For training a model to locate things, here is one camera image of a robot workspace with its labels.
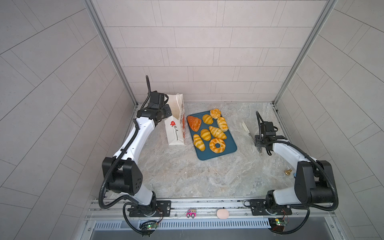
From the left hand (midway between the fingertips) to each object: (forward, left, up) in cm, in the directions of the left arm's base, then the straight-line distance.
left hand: (169, 107), depth 83 cm
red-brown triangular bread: (+2, -14, -18) cm, 23 cm away
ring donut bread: (-13, -25, -21) cm, 35 cm away
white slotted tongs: (-17, -54, -21) cm, 61 cm away
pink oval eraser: (-48, -28, -19) cm, 59 cm away
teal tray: (-12, -37, -23) cm, 45 cm away
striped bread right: (+2, -33, -19) cm, 38 cm away
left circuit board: (-53, +3, -18) cm, 56 cm away
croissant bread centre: (-5, -29, -19) cm, 35 cm away
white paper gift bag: (-8, -4, -6) cm, 11 cm away
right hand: (-10, -56, -19) cm, 60 cm away
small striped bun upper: (+6, -23, -19) cm, 30 cm away
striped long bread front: (-12, -17, -20) cm, 28 cm away
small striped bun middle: (-6, -21, -19) cm, 29 cm away
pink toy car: (-48, -14, -19) cm, 54 cm away
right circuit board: (-52, -54, -22) cm, 78 cm away
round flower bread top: (+11, -29, -19) cm, 36 cm away
